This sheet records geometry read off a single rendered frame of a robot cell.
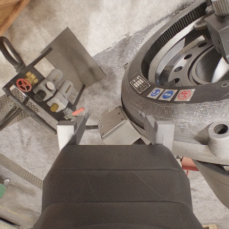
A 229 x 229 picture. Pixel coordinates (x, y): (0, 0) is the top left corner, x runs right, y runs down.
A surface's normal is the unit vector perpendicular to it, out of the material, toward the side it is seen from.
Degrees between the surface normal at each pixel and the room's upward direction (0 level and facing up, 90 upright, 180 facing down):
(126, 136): 22
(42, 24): 0
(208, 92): 90
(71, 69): 0
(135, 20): 0
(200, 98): 90
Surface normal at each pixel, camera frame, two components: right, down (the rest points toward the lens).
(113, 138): 0.21, 0.46
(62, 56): -0.11, 0.65
